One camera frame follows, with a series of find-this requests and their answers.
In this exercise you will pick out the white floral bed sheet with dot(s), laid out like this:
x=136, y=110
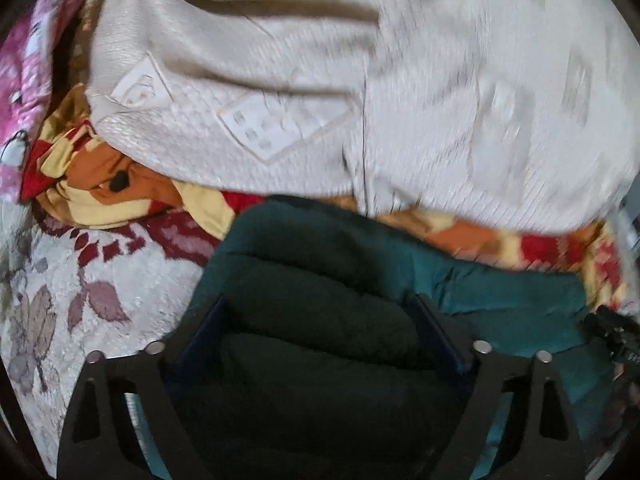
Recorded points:
x=67, y=291

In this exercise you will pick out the pink floral blanket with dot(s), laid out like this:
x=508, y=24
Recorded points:
x=26, y=84

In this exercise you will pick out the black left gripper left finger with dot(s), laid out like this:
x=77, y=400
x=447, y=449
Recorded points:
x=121, y=422

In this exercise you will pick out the dark green puffer jacket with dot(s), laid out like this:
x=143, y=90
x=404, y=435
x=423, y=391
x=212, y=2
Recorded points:
x=307, y=350

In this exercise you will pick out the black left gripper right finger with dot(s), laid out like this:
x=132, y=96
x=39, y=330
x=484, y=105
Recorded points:
x=517, y=422

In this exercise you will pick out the beige embossed quilt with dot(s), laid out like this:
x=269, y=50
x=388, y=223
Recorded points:
x=519, y=114

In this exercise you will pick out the person's right hand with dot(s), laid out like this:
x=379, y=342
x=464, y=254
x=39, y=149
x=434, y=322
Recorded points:
x=622, y=408

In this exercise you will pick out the red orange patterned blanket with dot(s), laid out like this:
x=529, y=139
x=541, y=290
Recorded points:
x=82, y=181

